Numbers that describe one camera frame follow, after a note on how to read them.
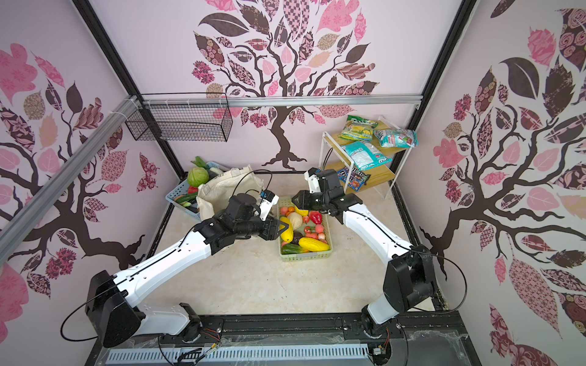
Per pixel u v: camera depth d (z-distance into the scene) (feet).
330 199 2.07
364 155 2.49
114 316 1.25
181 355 2.37
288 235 2.80
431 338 2.38
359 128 2.83
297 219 3.11
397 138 2.56
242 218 1.94
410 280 1.40
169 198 3.31
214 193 2.94
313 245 2.80
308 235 3.03
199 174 3.39
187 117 3.11
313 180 2.46
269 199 2.20
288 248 2.82
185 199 3.30
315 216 3.20
